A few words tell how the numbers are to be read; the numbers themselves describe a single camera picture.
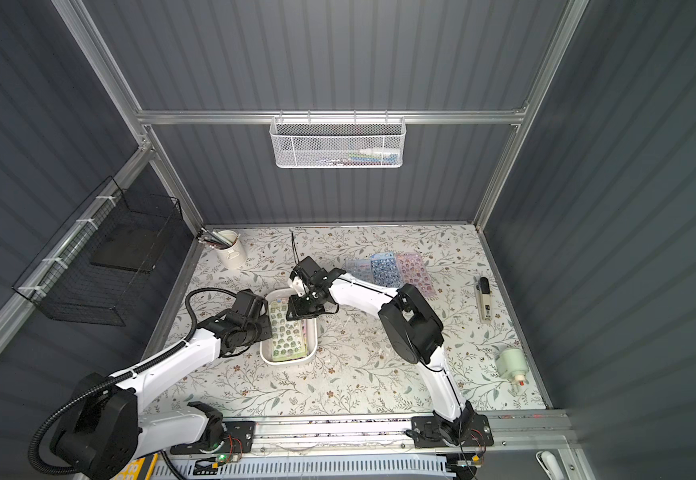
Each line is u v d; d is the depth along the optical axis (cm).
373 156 92
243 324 65
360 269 108
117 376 44
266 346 84
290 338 87
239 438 73
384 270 107
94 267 72
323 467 77
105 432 40
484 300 96
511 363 79
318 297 69
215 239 102
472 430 72
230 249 100
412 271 108
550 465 68
